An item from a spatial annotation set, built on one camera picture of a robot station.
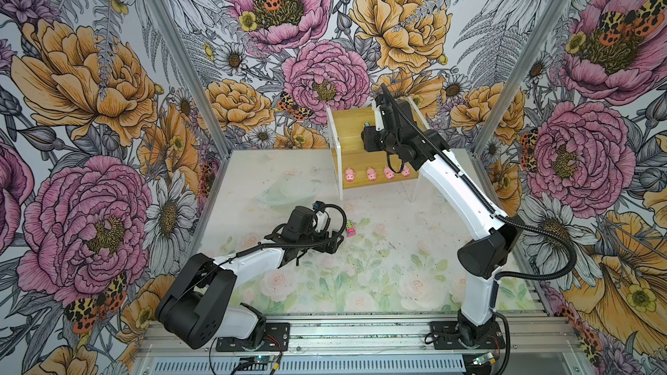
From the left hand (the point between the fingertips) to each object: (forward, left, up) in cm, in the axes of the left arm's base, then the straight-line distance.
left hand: (329, 241), depth 89 cm
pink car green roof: (+5, -8, -2) cm, 10 cm away
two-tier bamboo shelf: (+21, -10, +13) cm, 27 cm away
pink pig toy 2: (+17, -14, +14) cm, 27 cm away
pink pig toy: (+18, -7, +14) cm, 23 cm away
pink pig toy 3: (+18, -20, +14) cm, 30 cm away
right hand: (+18, -13, +29) cm, 36 cm away
